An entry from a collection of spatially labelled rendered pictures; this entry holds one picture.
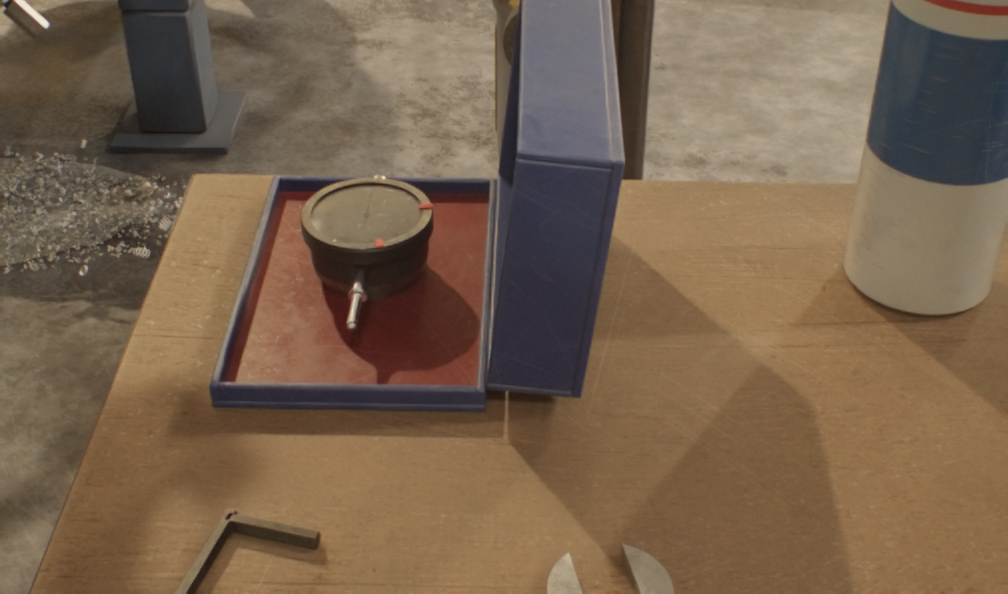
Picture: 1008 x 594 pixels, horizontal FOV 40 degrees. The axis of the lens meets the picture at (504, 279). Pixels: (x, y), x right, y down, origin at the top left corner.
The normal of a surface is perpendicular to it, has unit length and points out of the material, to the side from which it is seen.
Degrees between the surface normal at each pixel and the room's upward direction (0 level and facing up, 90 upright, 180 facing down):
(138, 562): 0
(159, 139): 0
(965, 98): 90
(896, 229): 90
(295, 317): 0
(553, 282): 90
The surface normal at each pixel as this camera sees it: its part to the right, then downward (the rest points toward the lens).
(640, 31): 0.23, 0.57
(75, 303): 0.00, -0.81
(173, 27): -0.03, 0.58
